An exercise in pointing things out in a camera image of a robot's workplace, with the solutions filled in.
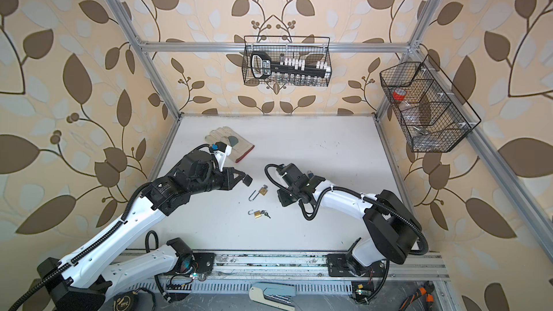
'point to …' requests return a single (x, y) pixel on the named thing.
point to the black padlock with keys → (247, 180)
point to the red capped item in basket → (399, 94)
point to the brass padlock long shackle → (263, 191)
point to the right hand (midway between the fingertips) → (282, 197)
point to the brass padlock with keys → (258, 214)
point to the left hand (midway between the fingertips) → (246, 174)
